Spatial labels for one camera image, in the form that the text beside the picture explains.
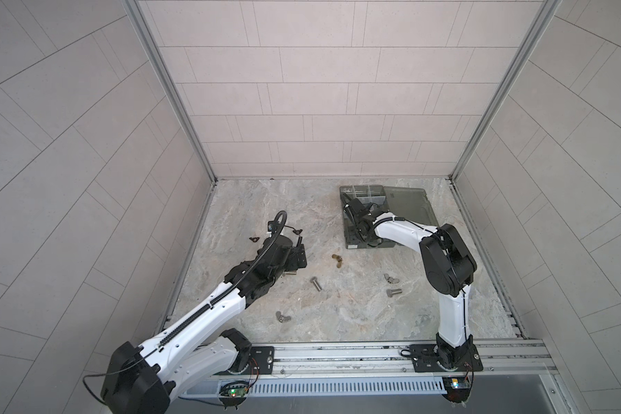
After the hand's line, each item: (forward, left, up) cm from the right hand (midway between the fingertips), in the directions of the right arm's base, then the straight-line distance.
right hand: (356, 237), depth 98 cm
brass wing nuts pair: (-9, +7, +1) cm, 12 cm away
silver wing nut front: (-28, +27, +1) cm, 39 cm away
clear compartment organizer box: (+15, -27, 0) cm, 31 cm away
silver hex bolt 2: (-17, +17, +2) cm, 24 cm away
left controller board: (-46, +38, +3) cm, 59 cm away
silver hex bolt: (-13, +25, 0) cm, 28 cm away
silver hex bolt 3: (-22, -8, 0) cm, 23 cm away
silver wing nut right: (-18, -9, 0) cm, 20 cm away
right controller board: (-48, -20, -2) cm, 52 cm away
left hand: (-11, +20, +14) cm, 27 cm away
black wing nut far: (+3, +22, +1) cm, 23 cm away
